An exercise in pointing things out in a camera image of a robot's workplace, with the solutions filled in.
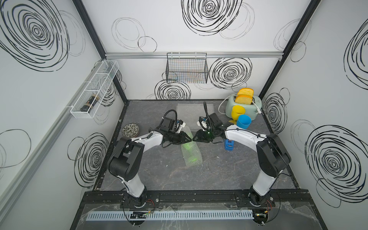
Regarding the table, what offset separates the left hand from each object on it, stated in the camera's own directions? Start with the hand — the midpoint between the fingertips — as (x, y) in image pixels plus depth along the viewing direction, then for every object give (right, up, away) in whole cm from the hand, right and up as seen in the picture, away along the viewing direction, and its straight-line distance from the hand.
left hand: (189, 140), depth 88 cm
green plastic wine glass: (0, -3, -1) cm, 4 cm away
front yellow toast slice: (+37, +26, +6) cm, 46 cm away
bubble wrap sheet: (+1, +17, +24) cm, 30 cm away
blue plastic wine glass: (+36, +12, +6) cm, 39 cm away
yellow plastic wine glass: (+32, +19, +9) cm, 38 cm away
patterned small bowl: (-41, +5, +12) cm, 43 cm away
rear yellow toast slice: (+39, +32, +9) cm, 51 cm away
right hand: (+3, +1, -1) cm, 3 cm away
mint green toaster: (+42, +20, +8) cm, 47 cm away
